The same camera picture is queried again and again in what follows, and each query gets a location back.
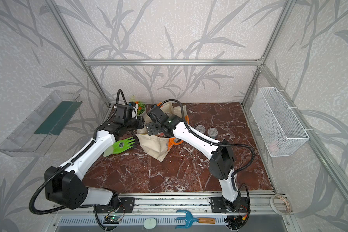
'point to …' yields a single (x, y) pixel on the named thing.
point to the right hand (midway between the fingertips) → (154, 124)
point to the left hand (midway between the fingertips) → (144, 119)
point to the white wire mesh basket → (282, 134)
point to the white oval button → (150, 223)
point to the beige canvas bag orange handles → (158, 147)
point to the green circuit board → (111, 219)
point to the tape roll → (280, 204)
